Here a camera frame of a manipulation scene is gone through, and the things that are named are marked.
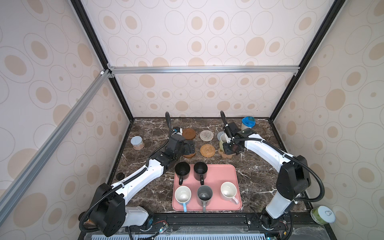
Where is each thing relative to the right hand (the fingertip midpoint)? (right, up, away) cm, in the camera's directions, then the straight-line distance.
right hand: (229, 149), depth 89 cm
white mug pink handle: (-2, -22, -8) cm, 23 cm away
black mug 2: (-17, -12, -1) cm, 21 cm away
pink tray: (-7, -20, -12) cm, 25 cm away
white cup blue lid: (+17, +17, +16) cm, 29 cm away
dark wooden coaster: (-25, +9, +21) cm, 34 cm away
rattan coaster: (-12, -2, +12) cm, 17 cm away
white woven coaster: (-12, +8, +20) cm, 25 cm away
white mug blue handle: (-27, -24, -8) cm, 37 cm away
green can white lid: (+42, -29, -17) cm, 54 cm away
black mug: (-27, -12, -3) cm, 30 cm away
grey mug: (-15, -24, -8) cm, 29 cm away
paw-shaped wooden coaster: (-1, -5, +8) cm, 9 cm away
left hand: (-22, +5, -8) cm, 24 cm away
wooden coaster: (-24, -5, +8) cm, 26 cm away
